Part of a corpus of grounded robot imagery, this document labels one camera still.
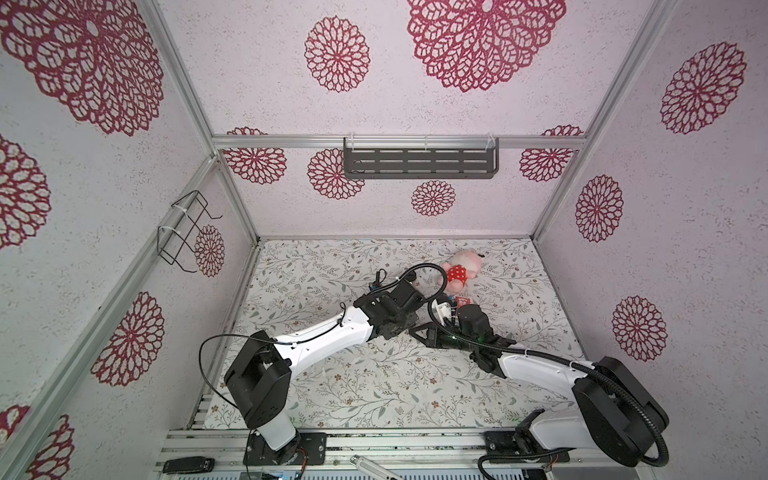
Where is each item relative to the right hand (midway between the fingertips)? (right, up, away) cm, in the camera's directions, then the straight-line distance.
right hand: (409, 329), depth 81 cm
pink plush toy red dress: (+20, +17, +23) cm, 35 cm away
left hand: (0, +1, +2) cm, 3 cm away
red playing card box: (+19, +5, +19) cm, 28 cm away
